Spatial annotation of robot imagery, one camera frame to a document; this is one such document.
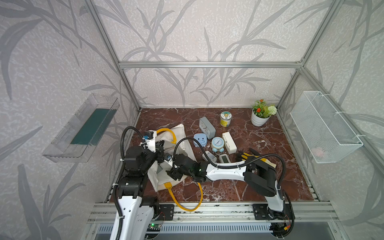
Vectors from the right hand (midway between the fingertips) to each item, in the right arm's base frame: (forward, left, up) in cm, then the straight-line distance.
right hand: (169, 163), depth 81 cm
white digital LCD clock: (+6, -31, -7) cm, 33 cm away
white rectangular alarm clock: (+15, -35, -3) cm, 39 cm away
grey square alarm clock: (+25, -21, -1) cm, 33 cm away
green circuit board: (-28, +6, -11) cm, 30 cm away
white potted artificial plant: (+33, -58, +4) cm, 67 cm away
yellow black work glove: (+7, -43, -7) cm, 44 cm away
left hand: (+4, 0, +17) cm, 17 cm away
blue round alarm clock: (+16, -28, -6) cm, 33 cm away
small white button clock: (+7, -24, -7) cm, 26 cm away
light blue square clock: (+20, -18, -6) cm, 28 cm away
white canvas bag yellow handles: (+3, -5, +17) cm, 18 cm away
